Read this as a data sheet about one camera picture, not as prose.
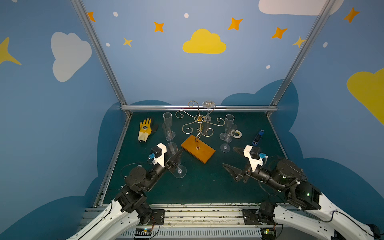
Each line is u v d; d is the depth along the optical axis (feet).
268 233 2.40
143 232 2.39
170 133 2.97
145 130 3.52
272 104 3.81
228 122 3.05
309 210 1.44
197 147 3.23
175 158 1.86
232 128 3.09
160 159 1.74
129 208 1.63
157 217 2.46
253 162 1.55
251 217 2.47
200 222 2.41
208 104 2.62
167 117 3.03
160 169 1.83
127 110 3.91
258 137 3.40
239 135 3.55
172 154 1.99
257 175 1.63
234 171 1.68
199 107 2.62
